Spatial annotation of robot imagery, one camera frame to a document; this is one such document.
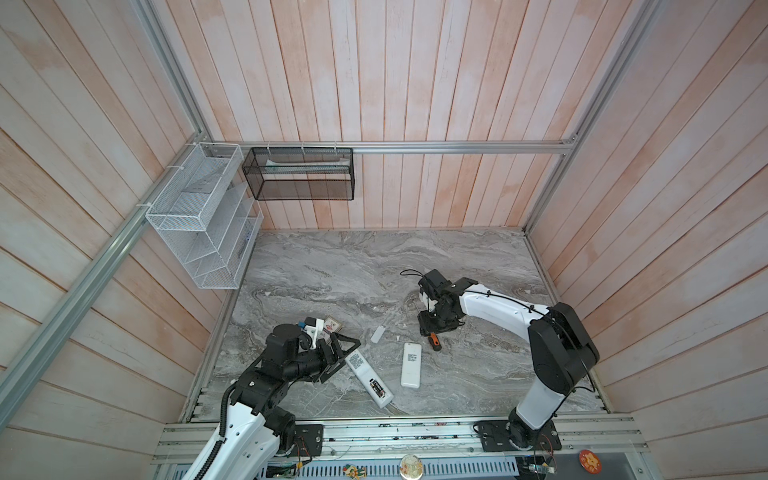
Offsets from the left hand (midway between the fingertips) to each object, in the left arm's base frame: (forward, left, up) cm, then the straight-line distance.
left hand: (353, 359), depth 72 cm
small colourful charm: (-22, 0, -14) cm, 26 cm away
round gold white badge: (-21, -14, -14) cm, 29 cm away
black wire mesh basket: (+63, +21, +10) cm, 67 cm away
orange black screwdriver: (+10, -23, -12) cm, 28 cm away
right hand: (+14, -22, -12) cm, 28 cm away
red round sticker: (-20, -57, -14) cm, 62 cm away
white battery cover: (+14, -6, -16) cm, 22 cm away
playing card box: (+16, +9, -14) cm, 23 cm away
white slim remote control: (+1, -3, -14) cm, 14 cm away
